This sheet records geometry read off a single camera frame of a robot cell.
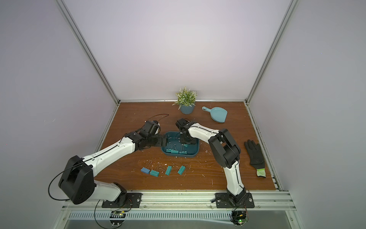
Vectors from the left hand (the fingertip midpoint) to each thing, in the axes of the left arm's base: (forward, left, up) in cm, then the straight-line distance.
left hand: (163, 139), depth 86 cm
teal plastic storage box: (-1, -7, -9) cm, 11 cm away
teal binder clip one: (-18, +4, -9) cm, 20 cm away
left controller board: (-39, +21, -14) cm, 46 cm away
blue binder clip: (-16, +10, -10) cm, 21 cm away
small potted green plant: (+29, -13, +6) cm, 32 cm away
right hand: (+5, -14, -9) cm, 17 cm away
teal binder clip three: (-15, -11, -9) cm, 21 cm away
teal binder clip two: (-16, -4, -9) cm, 19 cm away
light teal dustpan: (+28, -38, -9) cm, 48 cm away
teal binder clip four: (-3, -3, -10) cm, 10 cm away
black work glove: (-8, -59, -10) cm, 60 cm away
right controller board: (-38, -41, -10) cm, 57 cm away
